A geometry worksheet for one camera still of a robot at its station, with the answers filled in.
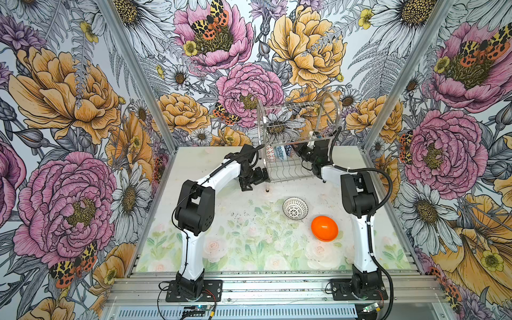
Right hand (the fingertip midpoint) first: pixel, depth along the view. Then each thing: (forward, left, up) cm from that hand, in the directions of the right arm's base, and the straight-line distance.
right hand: (290, 145), depth 104 cm
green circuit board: (-68, -21, -15) cm, 73 cm away
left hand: (-22, +16, -5) cm, 27 cm away
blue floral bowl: (-1, +6, -2) cm, 6 cm away
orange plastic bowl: (-39, -11, -12) cm, 43 cm away
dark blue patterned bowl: (-4, +10, -1) cm, 11 cm away
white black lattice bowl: (-29, 0, -12) cm, 31 cm away
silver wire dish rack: (+17, +2, -1) cm, 17 cm away
